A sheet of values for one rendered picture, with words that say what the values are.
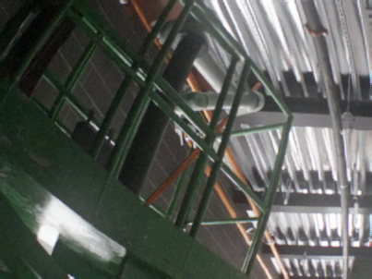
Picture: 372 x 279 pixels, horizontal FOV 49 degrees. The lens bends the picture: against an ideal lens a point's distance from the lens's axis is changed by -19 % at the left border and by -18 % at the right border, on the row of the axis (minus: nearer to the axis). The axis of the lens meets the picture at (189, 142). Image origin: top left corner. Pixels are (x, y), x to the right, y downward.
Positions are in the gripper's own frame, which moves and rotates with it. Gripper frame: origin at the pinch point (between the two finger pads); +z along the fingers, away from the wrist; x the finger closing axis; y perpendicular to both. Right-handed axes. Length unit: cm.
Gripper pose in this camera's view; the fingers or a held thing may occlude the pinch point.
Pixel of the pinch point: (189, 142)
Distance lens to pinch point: 267.9
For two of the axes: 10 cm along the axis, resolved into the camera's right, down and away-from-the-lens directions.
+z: 0.9, 8.3, 5.5
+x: -8.6, -2.1, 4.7
